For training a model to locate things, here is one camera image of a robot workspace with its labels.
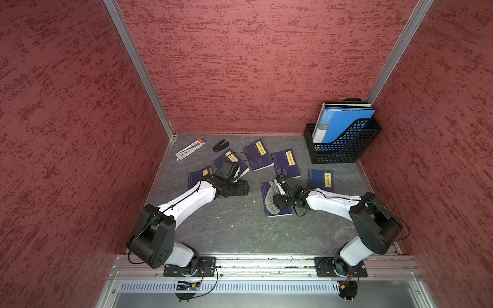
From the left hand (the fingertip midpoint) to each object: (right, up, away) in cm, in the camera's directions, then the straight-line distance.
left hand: (241, 192), depth 86 cm
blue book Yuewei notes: (+24, +12, +20) cm, 34 cm away
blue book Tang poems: (+9, +15, +23) cm, 30 cm away
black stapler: (-13, +23, +28) cm, 38 cm away
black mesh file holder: (+57, +19, +14) cm, 62 cm away
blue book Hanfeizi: (+21, -9, +2) cm, 23 cm away
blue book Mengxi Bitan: (+42, +5, +14) cm, 45 cm away
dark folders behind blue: (+55, +44, +11) cm, 72 cm away
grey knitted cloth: (+16, 0, +6) cm, 17 cm away
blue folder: (+46, +33, +8) cm, 57 cm away
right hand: (+19, -6, +6) cm, 21 cm away
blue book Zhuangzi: (-8, +16, +21) cm, 28 cm away
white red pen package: (-33, +21, +27) cm, 48 cm away
